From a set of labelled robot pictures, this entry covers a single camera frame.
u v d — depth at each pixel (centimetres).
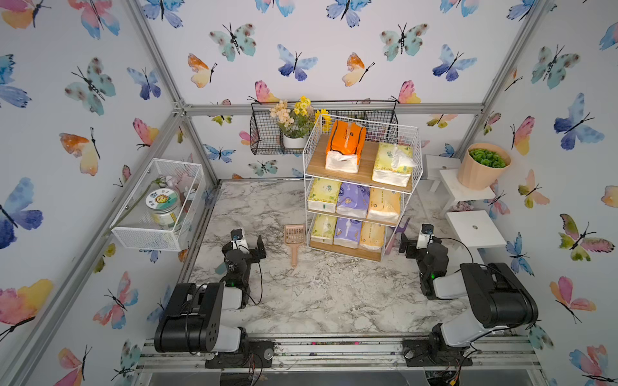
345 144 64
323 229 96
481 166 78
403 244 85
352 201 77
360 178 66
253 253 77
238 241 77
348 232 94
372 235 95
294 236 101
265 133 91
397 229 104
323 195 77
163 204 65
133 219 65
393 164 62
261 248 83
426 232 79
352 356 75
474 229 85
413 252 83
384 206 73
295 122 86
